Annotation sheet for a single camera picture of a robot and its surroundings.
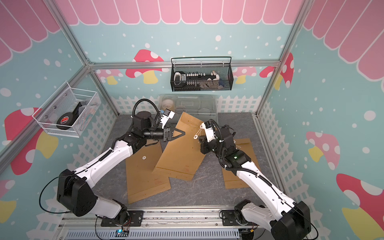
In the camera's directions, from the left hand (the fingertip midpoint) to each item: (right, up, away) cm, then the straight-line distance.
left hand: (183, 136), depth 70 cm
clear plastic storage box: (+10, +18, +26) cm, 33 cm away
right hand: (+7, -1, +4) cm, 8 cm away
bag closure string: (+6, 0, +3) cm, 7 cm away
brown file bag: (-1, -9, 0) cm, 9 cm away
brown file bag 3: (+26, -26, +15) cm, 40 cm away
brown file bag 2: (-26, -28, +16) cm, 41 cm away
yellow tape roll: (-13, +20, +29) cm, 38 cm away
